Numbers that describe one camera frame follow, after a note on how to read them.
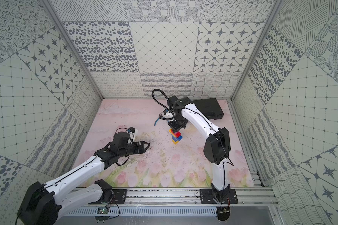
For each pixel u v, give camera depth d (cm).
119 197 74
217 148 49
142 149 73
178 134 84
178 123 74
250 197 76
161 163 86
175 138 88
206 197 73
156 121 107
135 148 72
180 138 86
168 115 80
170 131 88
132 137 67
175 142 95
